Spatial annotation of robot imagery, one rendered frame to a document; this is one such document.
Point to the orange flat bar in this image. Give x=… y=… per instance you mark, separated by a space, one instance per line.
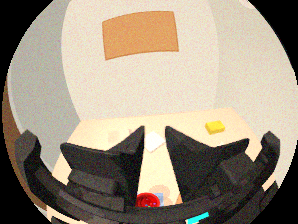
x=179 y=199

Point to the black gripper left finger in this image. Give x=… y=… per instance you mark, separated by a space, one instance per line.
x=121 y=162

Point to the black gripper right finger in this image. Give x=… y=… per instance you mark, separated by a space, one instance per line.
x=194 y=162

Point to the yellow rectangular block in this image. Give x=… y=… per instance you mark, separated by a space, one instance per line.
x=214 y=127

